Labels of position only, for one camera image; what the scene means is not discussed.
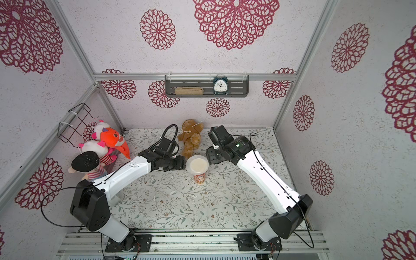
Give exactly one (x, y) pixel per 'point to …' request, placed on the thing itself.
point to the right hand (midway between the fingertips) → (214, 152)
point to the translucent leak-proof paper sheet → (197, 164)
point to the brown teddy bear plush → (190, 136)
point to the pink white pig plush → (105, 155)
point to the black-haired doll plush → (88, 162)
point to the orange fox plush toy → (111, 138)
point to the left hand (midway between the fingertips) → (183, 165)
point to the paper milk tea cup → (200, 179)
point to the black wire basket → (73, 130)
